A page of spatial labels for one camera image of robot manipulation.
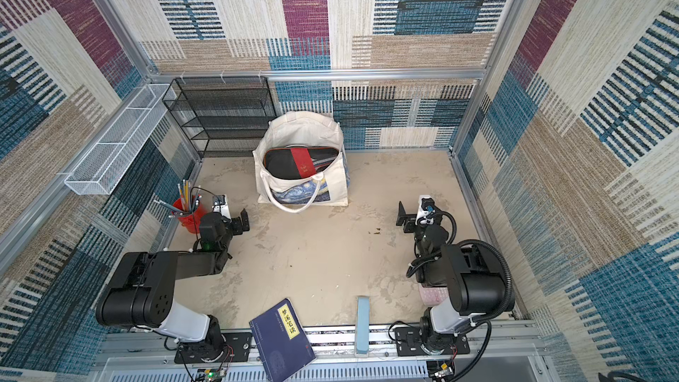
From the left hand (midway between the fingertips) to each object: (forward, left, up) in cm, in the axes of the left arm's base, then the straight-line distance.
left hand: (231, 211), depth 94 cm
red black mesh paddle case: (+13, -24, +11) cm, 29 cm away
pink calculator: (-28, -66, -6) cm, 72 cm away
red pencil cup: (-5, +11, +1) cm, 12 cm away
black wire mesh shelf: (+38, +8, +12) cm, 40 cm away
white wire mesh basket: (-5, +24, +26) cm, 36 cm away
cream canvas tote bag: (+3, -34, +8) cm, 35 cm away
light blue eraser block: (-36, -44, -3) cm, 57 cm away
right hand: (-1, -64, +4) cm, 65 cm away
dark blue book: (-39, -22, -6) cm, 45 cm away
